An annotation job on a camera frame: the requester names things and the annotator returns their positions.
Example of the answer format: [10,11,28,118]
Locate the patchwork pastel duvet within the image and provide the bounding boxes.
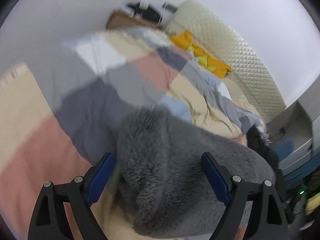
[1,27,267,239]

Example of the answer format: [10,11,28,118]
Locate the grey white wardrobe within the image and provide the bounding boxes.
[267,78,319,175]

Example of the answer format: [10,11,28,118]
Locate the grey fleece zip jacket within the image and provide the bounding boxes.
[117,108,276,238]

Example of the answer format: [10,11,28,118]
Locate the blue chair back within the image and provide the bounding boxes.
[272,139,293,161]

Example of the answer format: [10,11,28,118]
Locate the grey wall socket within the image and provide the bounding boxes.
[162,2,178,14]

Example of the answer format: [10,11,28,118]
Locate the yellow orange pillow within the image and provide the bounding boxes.
[170,30,233,79]

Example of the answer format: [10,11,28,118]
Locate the black bag on nightstand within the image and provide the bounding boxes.
[126,2,162,23]

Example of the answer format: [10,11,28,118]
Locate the black garment on bed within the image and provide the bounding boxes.
[246,126,286,202]

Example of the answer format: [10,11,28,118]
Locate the cream quilted headboard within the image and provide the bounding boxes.
[165,0,286,122]

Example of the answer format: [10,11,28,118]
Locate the cardboard box nightstand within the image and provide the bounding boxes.
[106,10,162,29]

